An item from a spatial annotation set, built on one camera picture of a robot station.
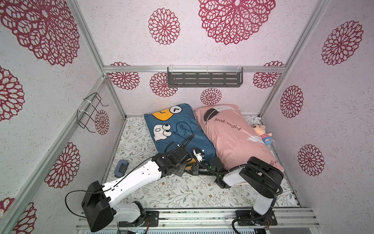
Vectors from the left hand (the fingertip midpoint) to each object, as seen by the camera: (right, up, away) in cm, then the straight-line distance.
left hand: (177, 167), depth 79 cm
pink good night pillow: (+34, +16, +11) cm, 39 cm away
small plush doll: (+60, +15, +21) cm, 65 cm away
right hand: (+2, 0, -2) cm, 3 cm away
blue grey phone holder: (-35, -3, +9) cm, 36 cm away
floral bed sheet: (+11, -15, +5) cm, 19 cm away
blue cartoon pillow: (-1, +23, +25) cm, 34 cm away
